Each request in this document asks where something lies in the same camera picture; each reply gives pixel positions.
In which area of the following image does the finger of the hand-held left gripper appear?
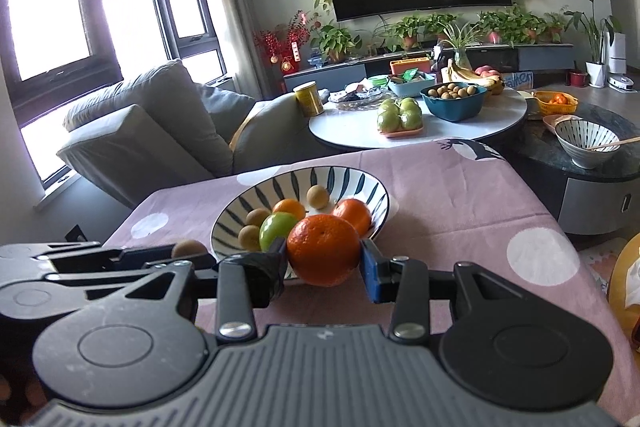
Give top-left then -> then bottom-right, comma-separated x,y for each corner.
0,240 -> 176,276
45,264 -> 166,301

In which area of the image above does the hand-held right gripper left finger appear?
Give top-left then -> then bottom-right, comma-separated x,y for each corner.
119,239 -> 289,342

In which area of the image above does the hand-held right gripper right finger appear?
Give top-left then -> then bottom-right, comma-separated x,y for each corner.
360,237 -> 507,342

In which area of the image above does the green round fruit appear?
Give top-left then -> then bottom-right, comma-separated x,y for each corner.
259,212 -> 300,253

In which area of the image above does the large orange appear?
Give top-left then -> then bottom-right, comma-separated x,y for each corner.
286,214 -> 362,287

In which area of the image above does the small red-orange fruit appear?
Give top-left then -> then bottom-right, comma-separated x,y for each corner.
272,198 -> 307,222
331,198 -> 374,238

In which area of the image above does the white dark-striped shallow bowl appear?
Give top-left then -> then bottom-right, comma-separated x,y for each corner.
210,166 -> 390,266

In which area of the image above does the pink polka-dot tablecloth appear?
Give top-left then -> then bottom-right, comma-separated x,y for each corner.
102,137 -> 640,427

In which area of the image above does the grey sofa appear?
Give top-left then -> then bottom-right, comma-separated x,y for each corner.
56,59 -> 311,208

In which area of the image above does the white round coffee table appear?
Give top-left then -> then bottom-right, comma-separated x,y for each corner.
308,86 -> 529,153

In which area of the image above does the tray of green apples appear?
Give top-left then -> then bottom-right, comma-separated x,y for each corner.
376,97 -> 425,139

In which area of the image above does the grey sofa pillow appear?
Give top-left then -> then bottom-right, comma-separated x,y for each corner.
200,84 -> 256,144

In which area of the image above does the glass plate of snacks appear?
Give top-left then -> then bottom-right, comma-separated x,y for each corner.
330,86 -> 389,110

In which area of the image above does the yellow tin can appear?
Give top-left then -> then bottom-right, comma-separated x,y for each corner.
293,81 -> 325,117

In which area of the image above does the blue bowl of kiwis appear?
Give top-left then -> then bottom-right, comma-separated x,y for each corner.
419,82 -> 489,123

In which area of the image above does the light blue container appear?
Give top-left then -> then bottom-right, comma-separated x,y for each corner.
387,72 -> 436,98

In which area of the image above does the dark round table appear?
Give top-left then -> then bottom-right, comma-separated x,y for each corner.
500,102 -> 640,236

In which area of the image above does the orange box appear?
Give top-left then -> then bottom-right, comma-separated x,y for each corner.
390,57 -> 432,76

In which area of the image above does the bunch of bananas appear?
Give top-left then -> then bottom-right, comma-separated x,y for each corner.
442,59 -> 504,96

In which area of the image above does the red berry decoration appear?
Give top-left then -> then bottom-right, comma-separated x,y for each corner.
252,11 -> 321,76

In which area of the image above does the pink plate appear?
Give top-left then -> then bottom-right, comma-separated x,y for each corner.
542,113 -> 584,133

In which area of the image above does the spider plant in vase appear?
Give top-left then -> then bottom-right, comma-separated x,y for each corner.
440,23 -> 481,70

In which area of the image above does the green potted plant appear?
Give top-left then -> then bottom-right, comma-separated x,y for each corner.
311,23 -> 362,63
392,16 -> 426,50
510,14 -> 546,46
542,12 -> 569,44
425,13 -> 459,43
477,11 -> 516,46

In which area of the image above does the printed cardboard box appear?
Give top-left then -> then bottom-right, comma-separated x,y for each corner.
500,72 -> 535,90

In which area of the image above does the striped deep bowl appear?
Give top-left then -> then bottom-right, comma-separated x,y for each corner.
555,119 -> 621,170

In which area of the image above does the wooden stool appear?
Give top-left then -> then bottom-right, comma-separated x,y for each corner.
607,237 -> 640,354

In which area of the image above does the orange basket of tangerines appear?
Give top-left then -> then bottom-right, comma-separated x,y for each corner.
531,91 -> 579,116

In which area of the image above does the white tissue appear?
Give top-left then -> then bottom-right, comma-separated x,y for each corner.
622,257 -> 640,309

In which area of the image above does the wooden spoon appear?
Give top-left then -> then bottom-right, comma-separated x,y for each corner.
585,137 -> 636,153

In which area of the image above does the grey television cabinet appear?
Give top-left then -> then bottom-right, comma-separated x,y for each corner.
282,42 -> 576,96

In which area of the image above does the tall plant in white pot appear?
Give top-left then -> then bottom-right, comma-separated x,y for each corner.
565,0 -> 624,88

